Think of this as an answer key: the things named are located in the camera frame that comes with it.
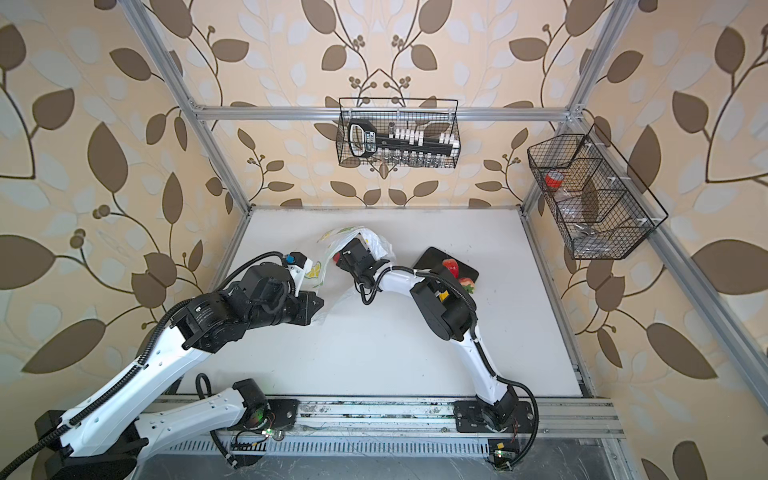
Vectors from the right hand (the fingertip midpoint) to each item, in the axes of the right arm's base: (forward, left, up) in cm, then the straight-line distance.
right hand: (347, 259), depth 99 cm
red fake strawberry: (-3, -35, -1) cm, 35 cm away
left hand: (-27, 0, +20) cm, 34 cm away
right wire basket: (-8, -68, +29) cm, 74 cm away
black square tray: (+3, -30, -4) cm, 31 cm away
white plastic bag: (-2, +4, +11) cm, 12 cm away
